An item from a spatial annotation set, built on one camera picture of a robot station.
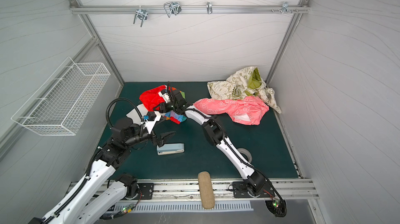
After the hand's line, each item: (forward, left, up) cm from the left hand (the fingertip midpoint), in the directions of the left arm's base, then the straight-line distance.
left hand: (171, 122), depth 70 cm
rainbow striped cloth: (+18, +6, -24) cm, 31 cm away
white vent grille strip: (-30, -10, -25) cm, 40 cm away
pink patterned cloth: (+20, -43, -18) cm, 51 cm away
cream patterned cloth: (+34, -40, -8) cm, 54 cm away
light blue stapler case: (-4, +3, -21) cm, 22 cm away
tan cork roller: (-24, -17, -21) cm, 36 cm away
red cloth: (+25, +19, -15) cm, 35 cm away
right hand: (+23, +17, -18) cm, 34 cm away
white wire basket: (+3, +49, +7) cm, 50 cm away
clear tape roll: (-5, -38, -21) cm, 44 cm away
